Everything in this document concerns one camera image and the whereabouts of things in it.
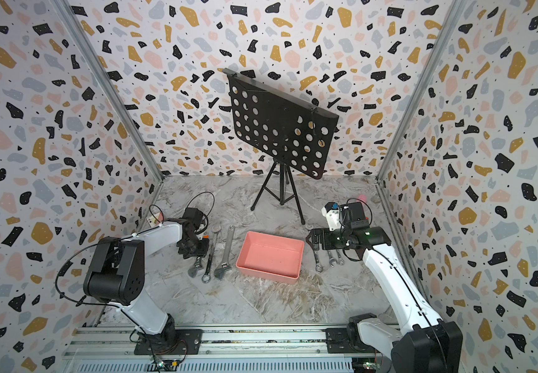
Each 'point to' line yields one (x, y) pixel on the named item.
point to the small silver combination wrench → (340, 260)
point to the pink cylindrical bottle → (363, 197)
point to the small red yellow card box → (158, 217)
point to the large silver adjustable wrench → (225, 266)
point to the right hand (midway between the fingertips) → (318, 237)
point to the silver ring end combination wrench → (207, 277)
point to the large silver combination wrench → (319, 267)
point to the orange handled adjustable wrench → (193, 271)
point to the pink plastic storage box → (271, 257)
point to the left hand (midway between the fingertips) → (203, 252)
